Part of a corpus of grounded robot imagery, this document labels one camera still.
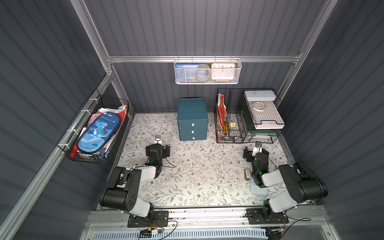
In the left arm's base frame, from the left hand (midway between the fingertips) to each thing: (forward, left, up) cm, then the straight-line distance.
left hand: (159, 145), depth 93 cm
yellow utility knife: (+20, -45, -6) cm, 50 cm away
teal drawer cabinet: (+10, -22, +14) cm, 27 cm away
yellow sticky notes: (+22, -52, -6) cm, 57 cm away
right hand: (-3, -62, 0) cm, 62 cm away
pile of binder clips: (+7, -42, -3) cm, 43 cm away
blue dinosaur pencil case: (-12, +20, +27) cm, 35 cm away
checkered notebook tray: (+13, -67, +13) cm, 69 cm away
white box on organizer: (+29, -67, +16) cm, 75 cm away
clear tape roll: (+21, -65, +13) cm, 69 cm away
